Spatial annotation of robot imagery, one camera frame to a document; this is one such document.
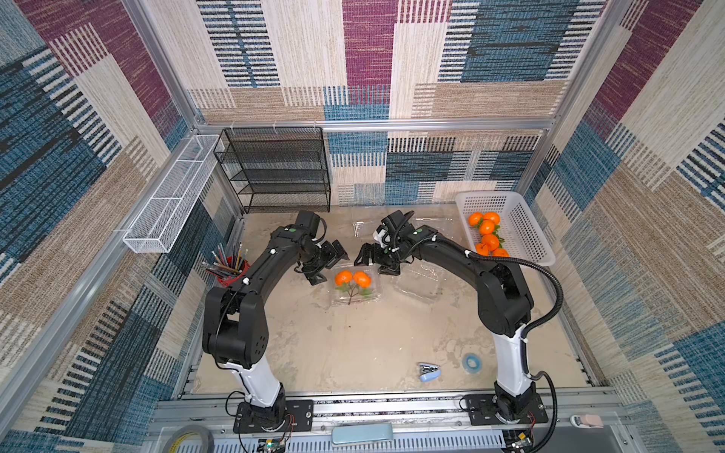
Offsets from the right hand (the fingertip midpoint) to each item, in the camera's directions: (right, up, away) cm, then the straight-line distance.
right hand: (370, 269), depth 90 cm
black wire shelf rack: (-36, +36, +21) cm, 55 cm away
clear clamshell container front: (-5, -5, +2) cm, 8 cm away
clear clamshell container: (-5, +13, +12) cm, 18 cm away
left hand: (-9, +1, -2) cm, 9 cm away
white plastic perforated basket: (+56, +12, +18) cm, 60 cm away
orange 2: (+40, +6, +11) cm, 42 cm away
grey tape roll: (-47, -39, -22) cm, 65 cm away
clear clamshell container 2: (+18, -5, +10) cm, 21 cm away
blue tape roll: (+29, -26, -9) cm, 39 cm away
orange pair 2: (-8, -3, +1) cm, 9 cm away
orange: (+46, +4, +11) cm, 48 cm away
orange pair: (+44, +9, +14) cm, 47 cm away
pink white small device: (+52, -34, -22) cm, 65 cm away
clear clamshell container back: (+26, +14, +11) cm, 32 cm away
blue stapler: (+16, -27, -11) cm, 34 cm away
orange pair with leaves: (+41, +17, +19) cm, 48 cm away
